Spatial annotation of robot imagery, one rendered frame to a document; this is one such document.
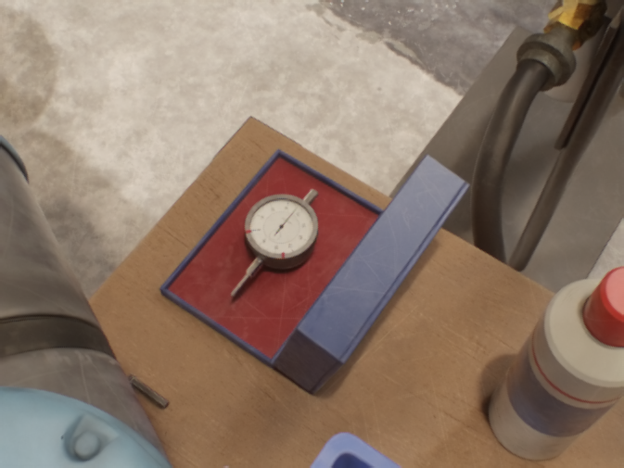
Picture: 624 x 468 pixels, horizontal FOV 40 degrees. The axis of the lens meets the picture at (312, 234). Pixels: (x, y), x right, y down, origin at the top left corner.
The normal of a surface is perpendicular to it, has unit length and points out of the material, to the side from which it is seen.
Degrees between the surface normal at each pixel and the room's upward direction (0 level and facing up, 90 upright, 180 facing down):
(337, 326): 12
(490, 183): 44
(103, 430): 6
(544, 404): 90
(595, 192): 0
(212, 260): 0
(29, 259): 53
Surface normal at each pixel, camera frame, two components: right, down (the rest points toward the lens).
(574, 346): -0.58, -0.05
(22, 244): 0.69, -0.64
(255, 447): 0.00, -0.47
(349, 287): 0.18, -0.35
